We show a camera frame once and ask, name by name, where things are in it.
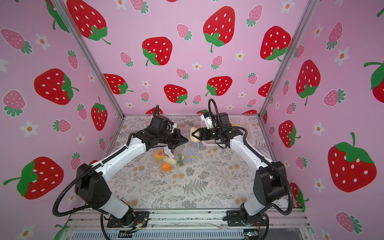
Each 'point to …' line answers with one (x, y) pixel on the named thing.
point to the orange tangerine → (165, 166)
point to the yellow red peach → (159, 154)
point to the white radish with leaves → (180, 157)
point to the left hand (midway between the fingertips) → (190, 139)
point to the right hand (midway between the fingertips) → (195, 133)
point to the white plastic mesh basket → (247, 121)
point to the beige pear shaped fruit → (192, 138)
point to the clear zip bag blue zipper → (187, 148)
